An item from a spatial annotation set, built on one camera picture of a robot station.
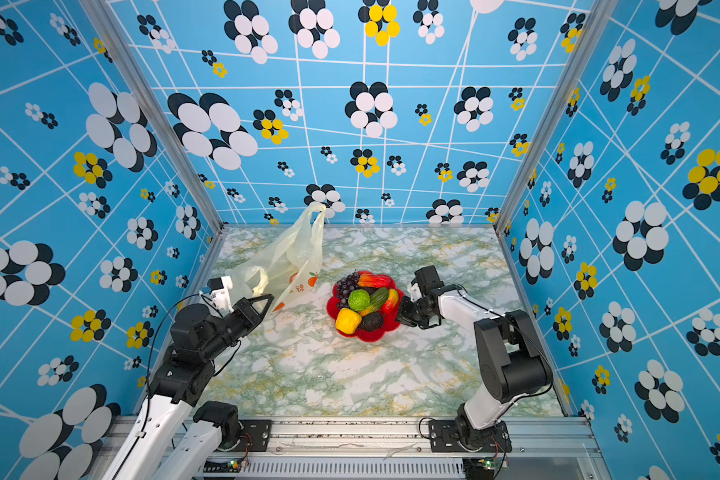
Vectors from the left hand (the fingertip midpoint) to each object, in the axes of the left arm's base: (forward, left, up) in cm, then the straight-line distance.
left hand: (275, 296), depth 71 cm
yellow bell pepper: (+2, -16, -16) cm, 23 cm away
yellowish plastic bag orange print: (+25, +6, -22) cm, 34 cm away
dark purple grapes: (+14, -15, -17) cm, 27 cm away
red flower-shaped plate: (+5, -29, -22) cm, 37 cm away
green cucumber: (+10, -26, -18) cm, 33 cm away
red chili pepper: (+17, -23, -18) cm, 34 cm away
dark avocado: (+3, -23, -20) cm, 31 cm away
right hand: (+6, -32, -22) cm, 39 cm away
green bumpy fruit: (+8, -20, -15) cm, 26 cm away
